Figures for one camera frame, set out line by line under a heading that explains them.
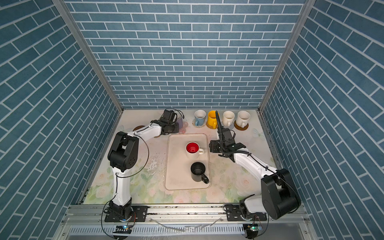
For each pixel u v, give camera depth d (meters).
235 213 0.74
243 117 1.06
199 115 1.08
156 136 0.71
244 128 1.05
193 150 0.96
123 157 0.55
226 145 0.67
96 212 0.76
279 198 0.42
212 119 1.05
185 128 1.10
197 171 0.86
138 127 1.08
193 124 1.12
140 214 0.73
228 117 1.08
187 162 0.92
